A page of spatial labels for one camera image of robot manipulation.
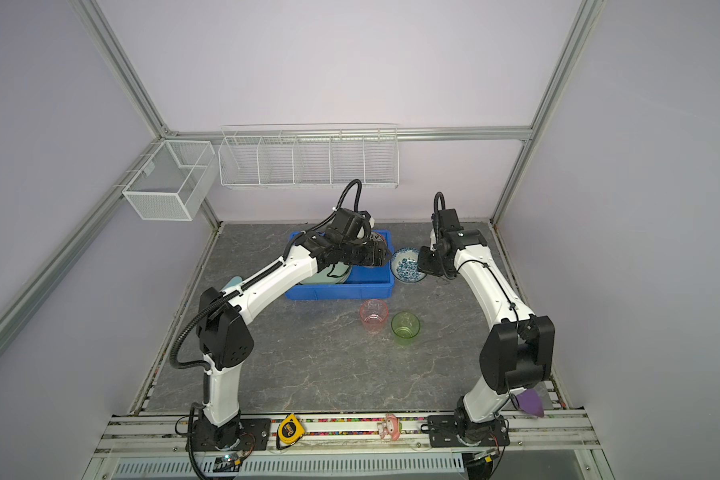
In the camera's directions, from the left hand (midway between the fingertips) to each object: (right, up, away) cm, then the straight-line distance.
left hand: (384, 258), depth 83 cm
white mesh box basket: (-69, +24, +13) cm, 75 cm away
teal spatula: (-51, -8, +20) cm, 55 cm away
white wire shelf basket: (-24, +34, +16) cm, 45 cm away
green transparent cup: (+7, -21, +8) cm, 24 cm away
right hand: (+13, -3, +3) cm, 13 cm away
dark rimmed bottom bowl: (+6, -2, +6) cm, 9 cm away
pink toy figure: (+1, -41, -10) cm, 42 cm away
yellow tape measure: (-24, -42, -10) cm, 50 cm away
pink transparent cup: (-3, -18, +11) cm, 21 cm away
